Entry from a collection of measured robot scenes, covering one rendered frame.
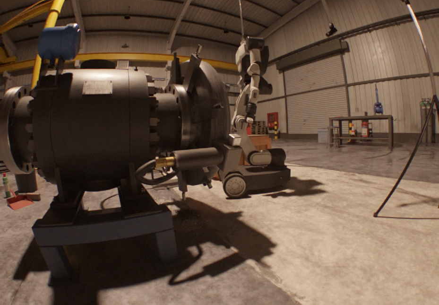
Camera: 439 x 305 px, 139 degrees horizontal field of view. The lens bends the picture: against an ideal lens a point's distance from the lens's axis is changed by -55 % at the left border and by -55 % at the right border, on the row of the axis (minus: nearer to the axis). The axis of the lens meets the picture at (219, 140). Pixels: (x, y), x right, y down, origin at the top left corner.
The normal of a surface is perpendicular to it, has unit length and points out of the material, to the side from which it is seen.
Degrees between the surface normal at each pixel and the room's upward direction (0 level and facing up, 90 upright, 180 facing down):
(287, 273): 0
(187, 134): 108
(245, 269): 0
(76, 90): 65
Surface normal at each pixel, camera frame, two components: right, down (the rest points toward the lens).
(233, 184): 0.10, 0.04
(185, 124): 0.57, 0.11
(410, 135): -0.88, 0.05
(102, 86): 0.48, -0.45
